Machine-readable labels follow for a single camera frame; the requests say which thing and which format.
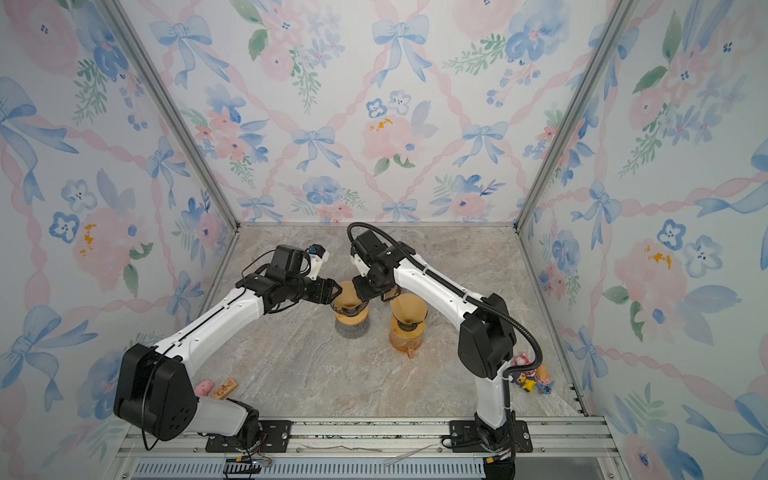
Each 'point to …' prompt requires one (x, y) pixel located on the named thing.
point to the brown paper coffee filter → (408, 308)
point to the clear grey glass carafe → (352, 331)
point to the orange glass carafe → (406, 345)
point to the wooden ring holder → (419, 329)
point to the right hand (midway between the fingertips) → (364, 289)
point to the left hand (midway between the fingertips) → (333, 284)
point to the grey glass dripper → (351, 315)
